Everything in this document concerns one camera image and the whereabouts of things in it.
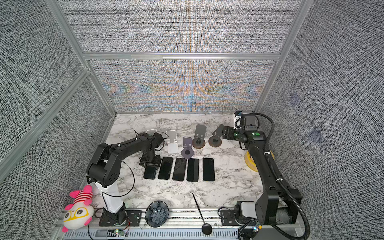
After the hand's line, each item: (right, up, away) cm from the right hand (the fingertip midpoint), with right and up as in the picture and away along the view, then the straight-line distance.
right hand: (230, 127), depth 81 cm
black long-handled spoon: (-14, -47, -11) cm, 50 cm away
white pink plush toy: (-72, -39, -11) cm, 83 cm away
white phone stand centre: (-34, -11, +17) cm, 39 cm away
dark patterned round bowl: (-39, -43, -6) cm, 58 cm away
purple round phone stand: (-24, -16, +17) cm, 33 cm away
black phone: (-11, -26, +10) cm, 30 cm away
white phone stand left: (-47, -1, +14) cm, 49 cm away
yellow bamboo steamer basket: (+14, -20, +7) cm, 26 cm away
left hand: (-43, -23, +9) cm, 50 cm away
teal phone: (-45, -26, +4) cm, 52 cm away
